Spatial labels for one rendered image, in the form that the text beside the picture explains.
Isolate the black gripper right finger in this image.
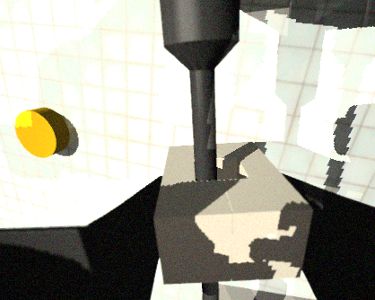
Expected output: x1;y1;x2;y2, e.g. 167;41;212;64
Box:
281;173;375;300

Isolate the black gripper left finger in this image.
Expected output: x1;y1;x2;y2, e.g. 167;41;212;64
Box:
0;176;162;300

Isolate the short yellow cylinder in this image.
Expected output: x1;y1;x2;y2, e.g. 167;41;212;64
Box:
15;108;70;158

